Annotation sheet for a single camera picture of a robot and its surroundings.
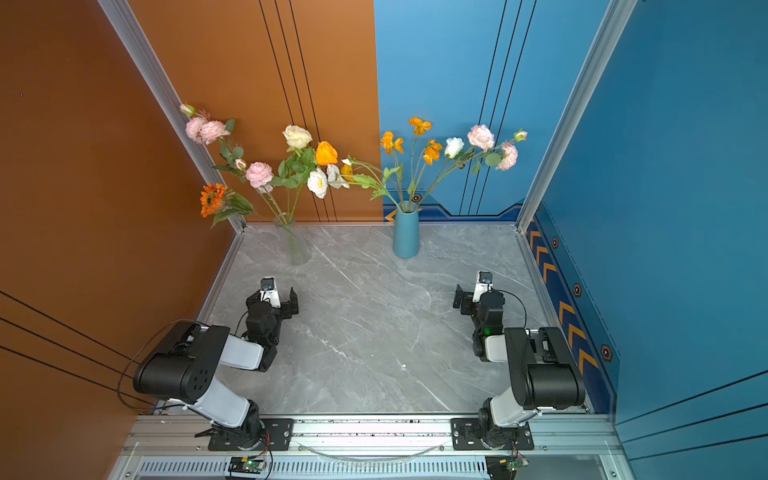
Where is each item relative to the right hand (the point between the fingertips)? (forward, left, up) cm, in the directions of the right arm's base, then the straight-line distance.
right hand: (472, 286), depth 94 cm
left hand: (-1, +61, +2) cm, 61 cm away
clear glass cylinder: (+16, +58, +2) cm, 60 cm away
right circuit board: (-46, -1, -8) cm, 46 cm away
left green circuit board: (-45, +59, -8) cm, 75 cm away
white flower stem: (+32, +37, +21) cm, 53 cm away
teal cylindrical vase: (+18, +20, +7) cm, 28 cm away
